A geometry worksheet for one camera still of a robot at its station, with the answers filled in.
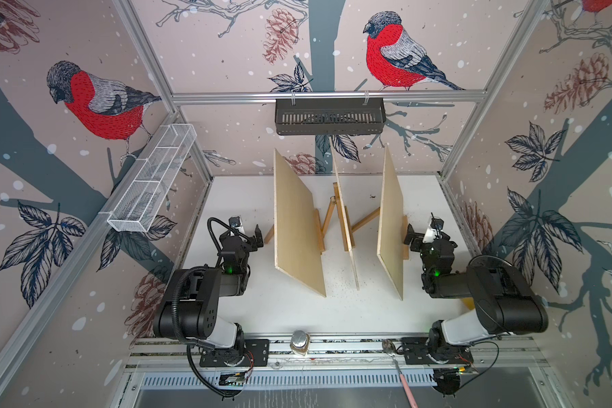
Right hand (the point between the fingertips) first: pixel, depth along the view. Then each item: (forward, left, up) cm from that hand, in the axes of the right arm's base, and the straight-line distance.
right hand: (424, 224), depth 91 cm
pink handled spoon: (-38, +16, -12) cm, 43 cm away
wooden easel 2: (-4, +8, +1) cm, 9 cm away
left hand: (-2, +65, +1) cm, 65 cm away
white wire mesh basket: (-11, +90, +22) cm, 94 cm away
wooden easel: (0, +39, -4) cm, 39 cm away
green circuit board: (-48, +62, -11) cm, 79 cm away
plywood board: (-10, +15, +4) cm, 18 cm away
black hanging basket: (+41, +35, +19) cm, 57 cm away
